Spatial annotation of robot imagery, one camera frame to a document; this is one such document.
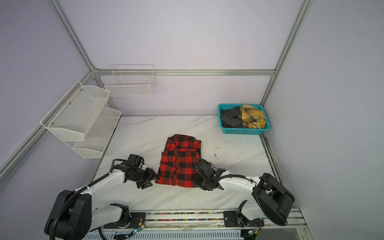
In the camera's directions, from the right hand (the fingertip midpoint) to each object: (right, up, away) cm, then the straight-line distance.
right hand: (192, 183), depth 84 cm
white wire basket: (-41, +63, +12) cm, 76 cm away
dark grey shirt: (+26, +39, +23) cm, 53 cm away
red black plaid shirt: (-9, +13, +9) cm, 18 cm away
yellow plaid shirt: (+42, +39, +20) cm, 61 cm away
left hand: (-21, +1, 0) cm, 21 cm away
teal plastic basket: (+35, +30, +20) cm, 50 cm away
